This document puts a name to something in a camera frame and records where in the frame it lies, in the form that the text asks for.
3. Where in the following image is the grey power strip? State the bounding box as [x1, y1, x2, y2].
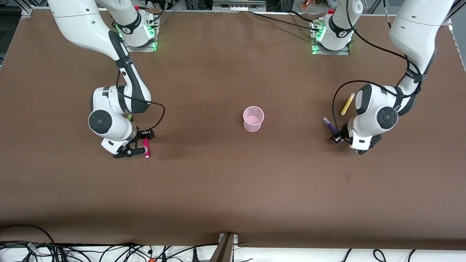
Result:
[213, 0, 266, 12]

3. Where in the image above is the long black table cable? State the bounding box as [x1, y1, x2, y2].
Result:
[248, 11, 321, 32]

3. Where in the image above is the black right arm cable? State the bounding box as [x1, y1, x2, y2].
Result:
[116, 69, 166, 132]

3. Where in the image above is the black cable along table edge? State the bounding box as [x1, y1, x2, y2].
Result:
[0, 241, 136, 249]

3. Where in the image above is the pink pen holder cup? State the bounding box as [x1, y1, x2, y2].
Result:
[243, 106, 265, 132]

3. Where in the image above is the yellow marker pen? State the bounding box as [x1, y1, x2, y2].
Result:
[340, 93, 355, 116]

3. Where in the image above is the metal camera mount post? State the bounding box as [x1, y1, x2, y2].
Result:
[209, 233, 239, 262]

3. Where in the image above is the purple marker pen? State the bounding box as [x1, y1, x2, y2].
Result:
[323, 117, 337, 135]

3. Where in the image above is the thick black arched cable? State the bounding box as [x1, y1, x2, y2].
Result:
[0, 224, 55, 245]

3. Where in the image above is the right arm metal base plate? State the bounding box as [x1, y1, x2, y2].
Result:
[119, 39, 158, 52]

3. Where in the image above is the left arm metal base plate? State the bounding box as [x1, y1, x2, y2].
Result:
[312, 43, 350, 56]

